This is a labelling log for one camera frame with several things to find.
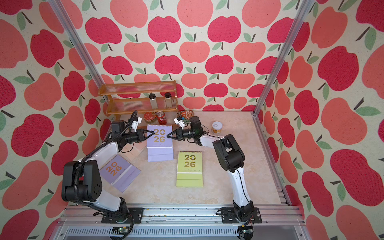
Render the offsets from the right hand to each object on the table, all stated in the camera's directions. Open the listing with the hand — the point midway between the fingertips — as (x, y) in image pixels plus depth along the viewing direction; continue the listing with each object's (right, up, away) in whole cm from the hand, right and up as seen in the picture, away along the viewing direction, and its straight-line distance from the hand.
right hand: (167, 139), depth 88 cm
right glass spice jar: (-1, +27, +10) cm, 29 cm away
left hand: (-8, +3, -3) cm, 8 cm away
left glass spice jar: (-11, +27, +8) cm, 30 cm away
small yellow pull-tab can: (+33, +8, +16) cm, 37 cm away
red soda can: (-7, +14, +16) cm, 23 cm away
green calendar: (+13, -19, -2) cm, 23 cm away
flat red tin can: (-18, +15, +25) cm, 34 cm away
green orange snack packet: (+11, +17, +29) cm, 36 cm away
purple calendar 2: (-28, -20, 0) cm, 35 cm away
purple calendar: (-4, -4, -2) cm, 6 cm away
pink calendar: (-18, -5, -9) cm, 21 cm away
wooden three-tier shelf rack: (-9, +27, +10) cm, 31 cm away
